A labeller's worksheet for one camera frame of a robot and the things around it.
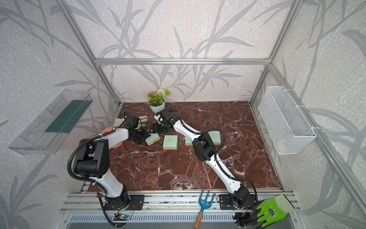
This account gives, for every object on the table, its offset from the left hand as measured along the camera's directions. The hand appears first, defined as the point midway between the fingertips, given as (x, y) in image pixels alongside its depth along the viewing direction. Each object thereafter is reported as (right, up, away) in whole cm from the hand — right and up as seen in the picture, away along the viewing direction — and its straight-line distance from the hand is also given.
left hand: (150, 135), depth 96 cm
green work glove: (+70, -34, -26) cm, 82 cm away
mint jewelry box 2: (+14, -4, -3) cm, 15 cm away
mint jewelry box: (+3, -1, -2) cm, 4 cm away
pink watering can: (-26, +5, -5) cm, 27 cm away
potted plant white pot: (+2, +19, +11) cm, 22 cm away
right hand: (+1, +3, +1) cm, 3 cm away
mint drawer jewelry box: (+26, -4, -3) cm, 27 cm away
